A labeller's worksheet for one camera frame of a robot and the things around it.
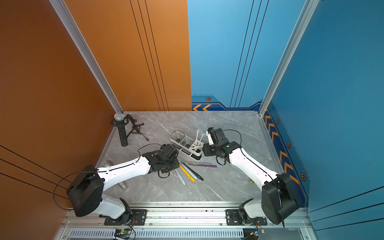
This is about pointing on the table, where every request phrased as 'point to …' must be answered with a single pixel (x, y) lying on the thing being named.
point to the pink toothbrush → (196, 144)
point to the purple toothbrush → (191, 163)
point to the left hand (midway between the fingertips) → (180, 162)
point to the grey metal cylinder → (109, 163)
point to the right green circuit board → (257, 232)
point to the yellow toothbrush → (187, 173)
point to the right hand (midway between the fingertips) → (205, 148)
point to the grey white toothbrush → (188, 170)
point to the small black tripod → (136, 129)
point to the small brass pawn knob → (251, 181)
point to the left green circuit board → (122, 233)
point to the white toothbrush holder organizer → (187, 145)
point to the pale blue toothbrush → (180, 177)
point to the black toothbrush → (200, 177)
